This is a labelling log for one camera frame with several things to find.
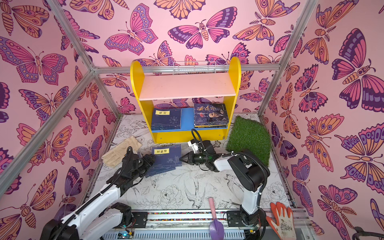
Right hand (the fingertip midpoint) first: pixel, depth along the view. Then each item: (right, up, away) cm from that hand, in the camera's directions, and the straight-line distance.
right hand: (180, 158), depth 85 cm
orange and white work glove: (+51, -28, -14) cm, 60 cm away
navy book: (-10, +23, +10) cm, 27 cm away
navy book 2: (-8, 0, +2) cm, 9 cm away
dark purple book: (+18, +25, +7) cm, 32 cm away
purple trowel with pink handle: (+19, -30, -16) cm, 38 cm away
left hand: (-14, +1, -1) cm, 14 cm away
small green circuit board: (-25, -34, -13) cm, 45 cm away
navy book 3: (-12, -5, 0) cm, 13 cm away
